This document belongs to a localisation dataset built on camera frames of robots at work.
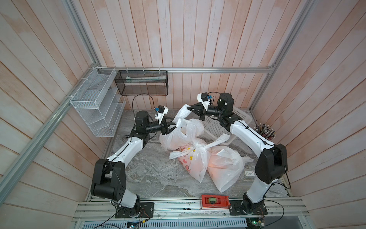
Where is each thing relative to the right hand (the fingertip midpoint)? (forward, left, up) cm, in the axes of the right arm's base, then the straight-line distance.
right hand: (187, 107), depth 74 cm
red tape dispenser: (-39, -15, -29) cm, 51 cm away
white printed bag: (-19, -4, -22) cm, 29 cm away
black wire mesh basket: (+35, +33, -8) cm, 49 cm away
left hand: (-5, +6, -8) cm, 11 cm away
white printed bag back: (-8, 0, -10) cm, 13 cm away
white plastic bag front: (-21, -22, -26) cm, 40 cm away
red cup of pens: (-3, -48, -17) cm, 51 cm away
